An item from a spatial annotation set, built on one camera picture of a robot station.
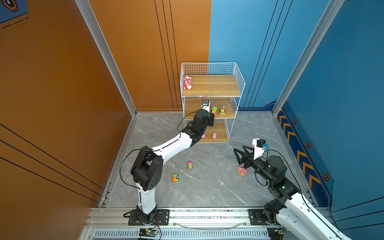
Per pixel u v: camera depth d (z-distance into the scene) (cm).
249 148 72
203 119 65
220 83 78
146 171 48
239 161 68
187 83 72
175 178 85
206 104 72
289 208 52
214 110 84
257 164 64
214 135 102
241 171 86
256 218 72
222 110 83
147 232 71
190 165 89
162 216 74
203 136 102
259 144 62
